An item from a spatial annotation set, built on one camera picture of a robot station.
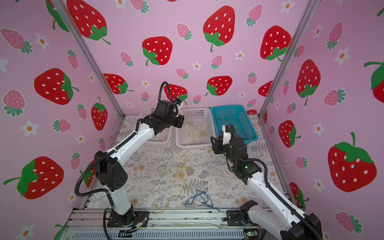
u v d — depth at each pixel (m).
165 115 0.65
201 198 0.81
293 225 0.39
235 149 0.54
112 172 0.46
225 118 1.15
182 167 0.92
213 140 0.70
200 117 1.15
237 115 1.17
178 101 0.74
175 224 0.73
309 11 0.70
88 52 0.84
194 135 1.07
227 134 0.66
